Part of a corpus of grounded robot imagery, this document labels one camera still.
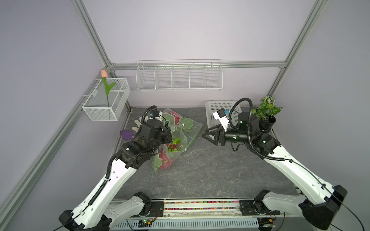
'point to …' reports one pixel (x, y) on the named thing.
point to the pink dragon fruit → (164, 154)
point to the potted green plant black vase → (266, 113)
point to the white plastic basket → (212, 106)
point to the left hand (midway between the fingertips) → (168, 130)
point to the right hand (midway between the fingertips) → (204, 133)
